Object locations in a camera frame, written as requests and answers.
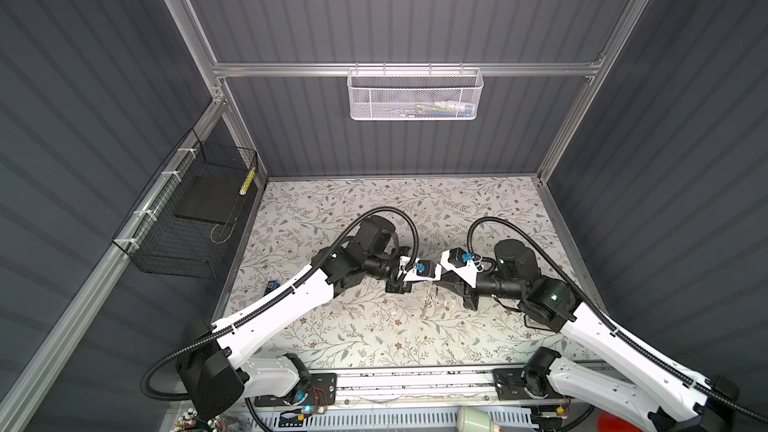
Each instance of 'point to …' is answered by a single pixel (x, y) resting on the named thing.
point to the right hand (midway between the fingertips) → (440, 280)
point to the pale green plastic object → (472, 419)
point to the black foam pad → (212, 199)
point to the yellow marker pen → (246, 184)
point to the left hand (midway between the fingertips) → (430, 270)
